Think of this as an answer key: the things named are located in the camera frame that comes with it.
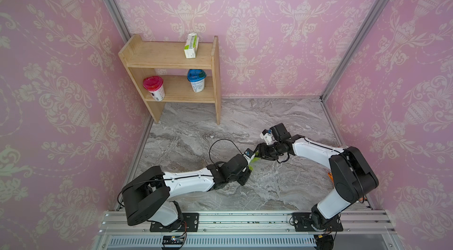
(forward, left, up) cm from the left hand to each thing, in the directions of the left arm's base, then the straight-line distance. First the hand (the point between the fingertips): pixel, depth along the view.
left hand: (249, 171), depth 83 cm
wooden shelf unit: (+58, +43, +13) cm, 73 cm away
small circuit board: (-26, +32, -9) cm, 43 cm away
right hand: (+9, -4, 0) cm, 10 cm away
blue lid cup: (+38, +26, +25) cm, 52 cm away
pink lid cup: (+31, +46, +25) cm, 61 cm away
